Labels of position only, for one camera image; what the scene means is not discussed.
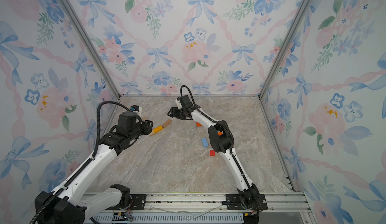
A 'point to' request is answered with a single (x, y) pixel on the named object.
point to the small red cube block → (212, 153)
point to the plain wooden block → (167, 123)
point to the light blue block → (205, 143)
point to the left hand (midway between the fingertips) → (150, 122)
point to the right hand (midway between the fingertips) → (171, 114)
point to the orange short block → (198, 124)
